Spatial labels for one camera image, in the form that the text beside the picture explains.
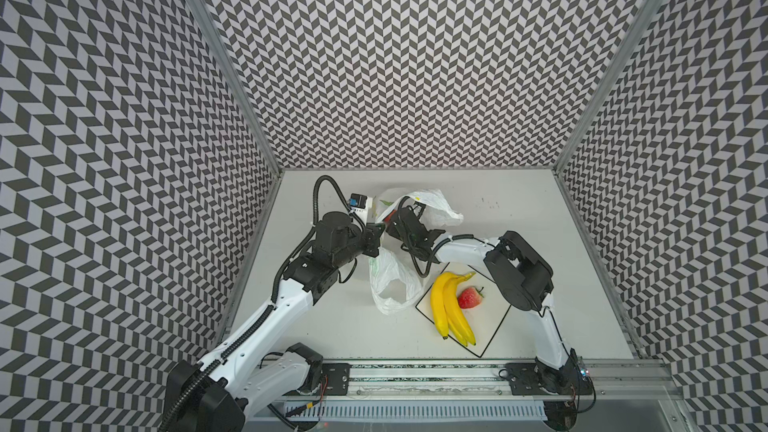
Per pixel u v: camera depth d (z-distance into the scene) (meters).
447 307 0.78
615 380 0.75
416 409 0.69
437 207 0.75
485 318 0.81
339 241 0.56
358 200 0.65
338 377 0.72
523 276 0.54
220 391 0.38
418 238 0.75
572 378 0.66
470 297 0.82
